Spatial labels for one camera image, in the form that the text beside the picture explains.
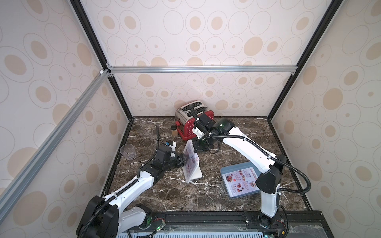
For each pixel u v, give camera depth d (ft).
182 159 2.44
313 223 2.40
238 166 2.89
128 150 3.18
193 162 2.54
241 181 2.85
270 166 1.51
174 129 3.32
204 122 1.92
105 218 1.30
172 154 2.17
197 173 2.94
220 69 2.99
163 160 2.09
